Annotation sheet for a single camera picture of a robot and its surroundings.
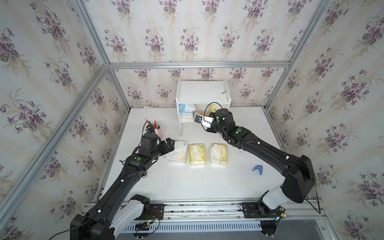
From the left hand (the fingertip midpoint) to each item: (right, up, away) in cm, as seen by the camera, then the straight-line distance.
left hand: (169, 144), depth 79 cm
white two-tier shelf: (+17, +30, +4) cm, 35 cm away
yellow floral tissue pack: (+15, -7, +9) cm, 20 cm away
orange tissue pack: (+19, +16, -8) cm, 27 cm away
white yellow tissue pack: (+28, -7, +11) cm, 31 cm away
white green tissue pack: (+4, -8, +10) cm, 13 cm away
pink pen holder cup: (-10, +7, +14) cm, 19 cm away
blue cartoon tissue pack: (+8, +21, +11) cm, 25 cm away
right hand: (+21, +17, +1) cm, 27 cm away
